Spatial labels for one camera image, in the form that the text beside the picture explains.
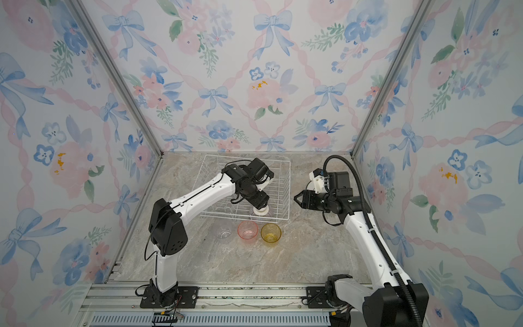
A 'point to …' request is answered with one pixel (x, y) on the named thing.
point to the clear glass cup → (223, 233)
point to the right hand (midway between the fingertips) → (300, 197)
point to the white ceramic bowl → (261, 212)
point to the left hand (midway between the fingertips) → (261, 197)
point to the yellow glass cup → (270, 234)
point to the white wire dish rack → (278, 189)
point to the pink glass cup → (247, 231)
